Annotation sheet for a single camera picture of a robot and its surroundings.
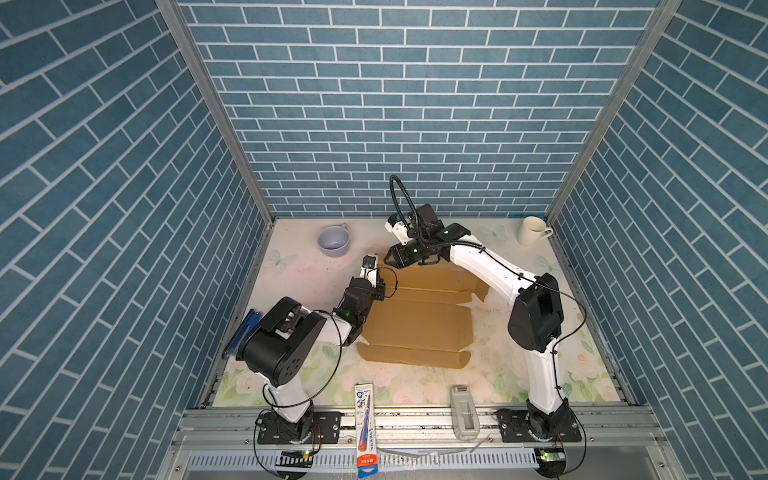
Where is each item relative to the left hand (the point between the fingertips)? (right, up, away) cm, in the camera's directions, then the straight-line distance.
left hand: (384, 270), depth 93 cm
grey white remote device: (+20, -34, -20) cm, 44 cm away
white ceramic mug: (+52, +13, +13) cm, 56 cm away
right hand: (+2, +4, -5) cm, 7 cm away
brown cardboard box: (+12, -15, -1) cm, 20 cm away
